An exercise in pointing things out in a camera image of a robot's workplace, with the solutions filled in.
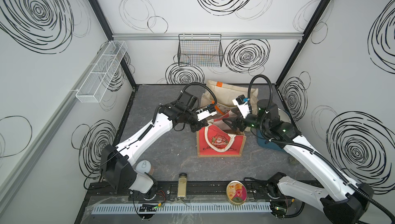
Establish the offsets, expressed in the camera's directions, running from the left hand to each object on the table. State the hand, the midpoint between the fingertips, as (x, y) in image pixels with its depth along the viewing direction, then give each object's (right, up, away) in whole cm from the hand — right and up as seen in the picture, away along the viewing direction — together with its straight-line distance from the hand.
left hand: (206, 122), depth 76 cm
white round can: (-31, -23, +1) cm, 38 cm away
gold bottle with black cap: (-12, -30, -4) cm, 32 cm away
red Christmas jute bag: (+6, -10, +5) cm, 13 cm away
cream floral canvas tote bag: (+10, +14, +17) cm, 24 cm away
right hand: (+10, +4, -6) cm, 13 cm away
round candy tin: (+14, -32, -5) cm, 35 cm away
